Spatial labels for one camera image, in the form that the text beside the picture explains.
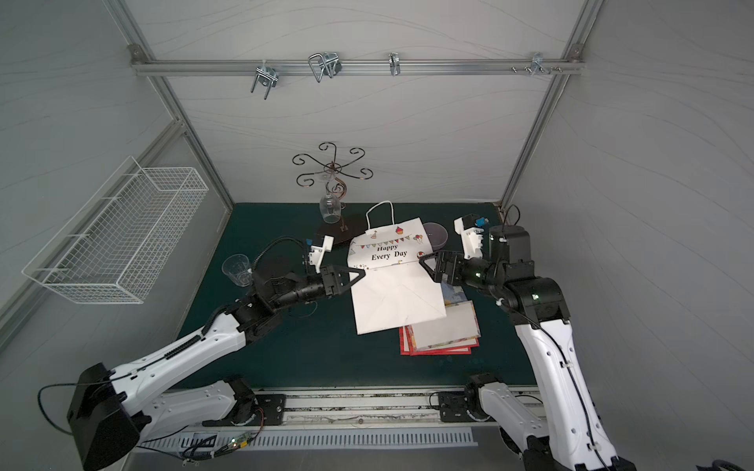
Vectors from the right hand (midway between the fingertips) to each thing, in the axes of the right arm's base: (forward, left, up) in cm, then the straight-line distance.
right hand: (436, 260), depth 65 cm
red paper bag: (-11, +6, -31) cm, 34 cm away
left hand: (-5, +16, -1) cm, 17 cm away
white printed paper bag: (-5, +9, -5) cm, 12 cm away
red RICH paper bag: (-9, +4, -29) cm, 31 cm away
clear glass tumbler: (+13, +63, -27) cm, 70 cm away
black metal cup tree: (+34, +28, -29) cm, 53 cm away
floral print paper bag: (-4, -9, -27) cm, 29 cm away
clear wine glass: (+28, +31, -12) cm, 44 cm away
